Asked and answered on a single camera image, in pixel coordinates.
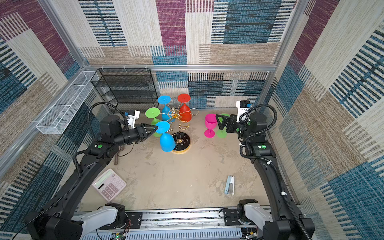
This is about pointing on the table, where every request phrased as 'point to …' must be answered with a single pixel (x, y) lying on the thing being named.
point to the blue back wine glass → (165, 114)
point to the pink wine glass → (210, 123)
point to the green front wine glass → (222, 133)
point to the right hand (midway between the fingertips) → (223, 117)
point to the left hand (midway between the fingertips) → (157, 127)
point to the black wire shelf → (127, 89)
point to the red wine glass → (185, 112)
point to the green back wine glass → (152, 113)
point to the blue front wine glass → (167, 141)
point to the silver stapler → (230, 186)
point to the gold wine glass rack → (183, 140)
